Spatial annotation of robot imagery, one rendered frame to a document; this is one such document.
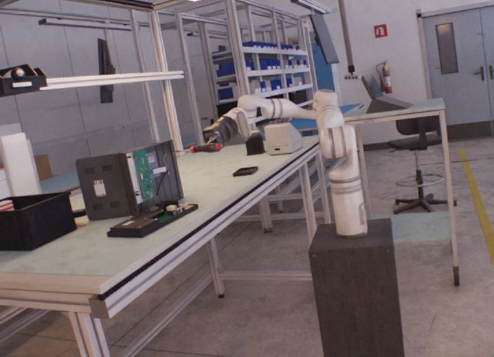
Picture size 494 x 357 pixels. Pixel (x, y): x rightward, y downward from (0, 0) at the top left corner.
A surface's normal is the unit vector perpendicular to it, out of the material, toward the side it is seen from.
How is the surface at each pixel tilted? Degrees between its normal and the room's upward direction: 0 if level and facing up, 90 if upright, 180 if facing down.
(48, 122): 90
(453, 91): 90
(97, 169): 90
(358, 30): 90
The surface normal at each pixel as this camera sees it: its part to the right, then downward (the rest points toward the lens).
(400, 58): -0.36, 0.21
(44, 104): 0.92, -0.10
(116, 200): -0.09, 0.17
